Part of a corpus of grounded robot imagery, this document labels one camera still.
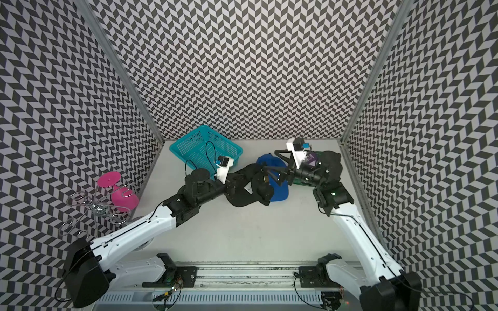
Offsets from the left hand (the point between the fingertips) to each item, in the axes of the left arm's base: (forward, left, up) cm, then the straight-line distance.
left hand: (243, 178), depth 73 cm
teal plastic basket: (+37, +28, -23) cm, 52 cm away
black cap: (-2, -2, -2) cm, 4 cm away
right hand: (-1, -10, +9) cm, 14 cm away
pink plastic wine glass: (-5, +47, -7) cm, 48 cm away
